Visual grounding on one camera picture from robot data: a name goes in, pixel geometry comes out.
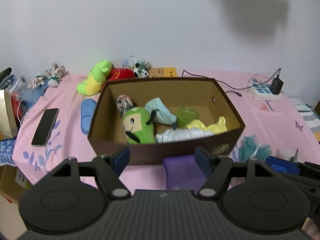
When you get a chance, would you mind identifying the white power strip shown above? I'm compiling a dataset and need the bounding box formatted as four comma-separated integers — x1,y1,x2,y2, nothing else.
248,83,281,101

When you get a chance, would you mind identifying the yellow cloth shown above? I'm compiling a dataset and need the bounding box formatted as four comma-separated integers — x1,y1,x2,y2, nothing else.
186,116,228,134

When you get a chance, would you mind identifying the beige paper bag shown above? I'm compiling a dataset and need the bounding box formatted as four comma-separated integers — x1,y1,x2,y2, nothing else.
0,90,18,140

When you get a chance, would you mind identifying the green knitted cloth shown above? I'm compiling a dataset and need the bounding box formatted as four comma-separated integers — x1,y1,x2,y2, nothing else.
173,106,199,129

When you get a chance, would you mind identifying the grey charging cable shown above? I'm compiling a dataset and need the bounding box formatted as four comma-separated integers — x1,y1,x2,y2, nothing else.
181,68,282,98

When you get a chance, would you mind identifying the red plush toy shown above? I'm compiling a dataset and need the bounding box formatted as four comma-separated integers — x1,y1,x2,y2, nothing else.
107,68,135,81

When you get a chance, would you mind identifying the purple tissue pack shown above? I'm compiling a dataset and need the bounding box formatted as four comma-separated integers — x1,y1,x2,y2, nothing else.
162,155,207,192

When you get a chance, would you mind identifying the white rabbit plush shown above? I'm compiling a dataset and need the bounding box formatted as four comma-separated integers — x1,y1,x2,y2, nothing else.
45,62,69,87
27,75,46,89

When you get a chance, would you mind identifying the green yellow dinosaur plush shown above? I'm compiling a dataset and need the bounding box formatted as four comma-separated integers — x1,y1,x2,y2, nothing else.
77,60,113,96

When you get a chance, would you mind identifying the green pea plush toy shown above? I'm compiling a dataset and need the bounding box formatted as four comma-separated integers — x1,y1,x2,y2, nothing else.
123,107,156,144

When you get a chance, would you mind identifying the light blue cloth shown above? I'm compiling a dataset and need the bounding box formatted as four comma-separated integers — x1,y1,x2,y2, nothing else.
145,98,176,125

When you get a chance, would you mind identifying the black power adapter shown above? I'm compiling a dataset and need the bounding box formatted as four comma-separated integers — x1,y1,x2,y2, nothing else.
270,77,283,95

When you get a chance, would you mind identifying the brown cardboard box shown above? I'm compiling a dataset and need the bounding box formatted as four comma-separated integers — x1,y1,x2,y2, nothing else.
88,77,245,165

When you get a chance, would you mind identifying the black smartphone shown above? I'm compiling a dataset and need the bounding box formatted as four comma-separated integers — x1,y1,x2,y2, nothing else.
31,108,59,147

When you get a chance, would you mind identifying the white fluffy towel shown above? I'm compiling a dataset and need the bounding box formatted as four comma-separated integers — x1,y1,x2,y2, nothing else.
155,128,214,143

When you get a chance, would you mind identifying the blue glasses case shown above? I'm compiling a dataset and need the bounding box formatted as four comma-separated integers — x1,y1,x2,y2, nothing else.
80,99,97,135

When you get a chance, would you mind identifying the white green panda plush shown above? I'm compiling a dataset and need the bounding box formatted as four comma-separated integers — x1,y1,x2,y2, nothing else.
122,55,151,78

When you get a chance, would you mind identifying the grey striped sock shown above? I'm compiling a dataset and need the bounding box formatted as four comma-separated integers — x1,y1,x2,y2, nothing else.
116,94,134,118

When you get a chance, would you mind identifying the black tablet stand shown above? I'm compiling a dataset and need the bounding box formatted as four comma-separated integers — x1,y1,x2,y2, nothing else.
290,148,299,163

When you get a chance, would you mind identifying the yellow cardboard box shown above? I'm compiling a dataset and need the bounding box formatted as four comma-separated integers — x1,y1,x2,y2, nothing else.
149,67,178,77

